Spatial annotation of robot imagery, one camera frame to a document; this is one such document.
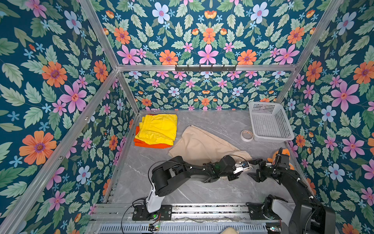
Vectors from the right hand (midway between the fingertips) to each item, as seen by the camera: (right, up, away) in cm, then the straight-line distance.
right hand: (247, 165), depth 83 cm
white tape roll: (+7, +16, +20) cm, 26 cm away
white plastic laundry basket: (+27, +25, +28) cm, 47 cm away
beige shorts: (-28, +9, +13) cm, 32 cm away
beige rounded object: (-14, -25, -18) cm, 33 cm away
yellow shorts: (-57, +20, +19) cm, 63 cm away
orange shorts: (-68, +11, +15) cm, 71 cm away
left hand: (-2, 0, -3) cm, 4 cm away
